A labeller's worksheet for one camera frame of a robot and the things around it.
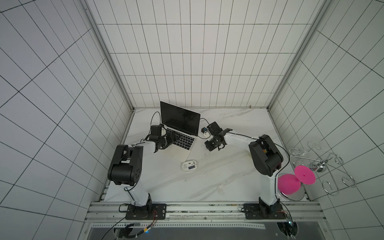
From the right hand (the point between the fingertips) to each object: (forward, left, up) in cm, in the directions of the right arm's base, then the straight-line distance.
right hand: (203, 146), depth 98 cm
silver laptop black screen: (+21, +15, -2) cm, 25 cm away
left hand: (+2, +18, +4) cm, 19 cm away
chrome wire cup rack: (-21, -48, +28) cm, 59 cm away
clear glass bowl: (-28, -48, +1) cm, 56 cm away
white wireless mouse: (-15, +8, +3) cm, 17 cm away
